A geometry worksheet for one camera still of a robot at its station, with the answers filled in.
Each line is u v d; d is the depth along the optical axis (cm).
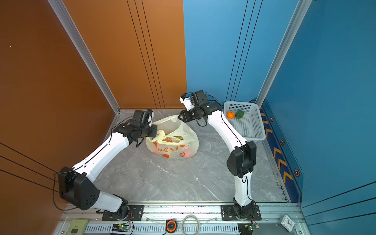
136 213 74
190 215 75
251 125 109
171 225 67
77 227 68
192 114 71
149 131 72
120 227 71
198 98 65
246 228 70
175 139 82
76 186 41
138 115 62
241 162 49
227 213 72
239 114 112
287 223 69
